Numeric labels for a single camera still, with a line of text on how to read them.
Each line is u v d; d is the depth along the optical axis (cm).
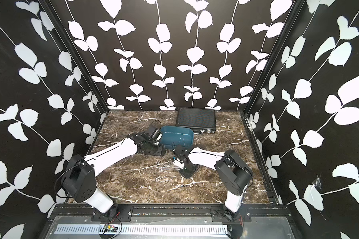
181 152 73
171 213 75
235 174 47
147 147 64
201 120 108
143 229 70
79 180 43
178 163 81
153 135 69
